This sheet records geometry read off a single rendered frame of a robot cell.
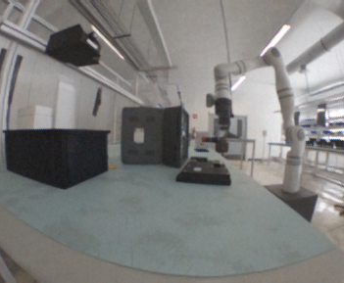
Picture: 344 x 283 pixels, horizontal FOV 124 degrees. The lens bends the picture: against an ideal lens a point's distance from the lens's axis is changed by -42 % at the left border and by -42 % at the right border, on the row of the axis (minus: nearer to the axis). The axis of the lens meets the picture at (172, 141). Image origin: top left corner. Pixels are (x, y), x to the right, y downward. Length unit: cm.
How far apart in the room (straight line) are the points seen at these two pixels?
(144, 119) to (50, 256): 50
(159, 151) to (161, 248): 45
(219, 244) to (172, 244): 5
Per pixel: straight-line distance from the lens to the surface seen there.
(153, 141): 57
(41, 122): 67
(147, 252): 17
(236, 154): 757
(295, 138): 83
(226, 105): 64
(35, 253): 19
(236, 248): 18
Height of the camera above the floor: 111
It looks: 3 degrees down
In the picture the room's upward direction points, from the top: 2 degrees clockwise
